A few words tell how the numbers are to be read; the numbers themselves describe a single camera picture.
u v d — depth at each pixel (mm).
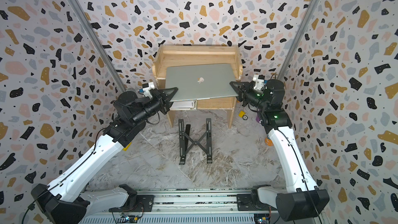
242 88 569
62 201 378
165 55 799
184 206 733
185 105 816
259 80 629
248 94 584
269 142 920
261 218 713
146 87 616
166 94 583
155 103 564
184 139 864
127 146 505
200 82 659
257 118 1059
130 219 702
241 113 1094
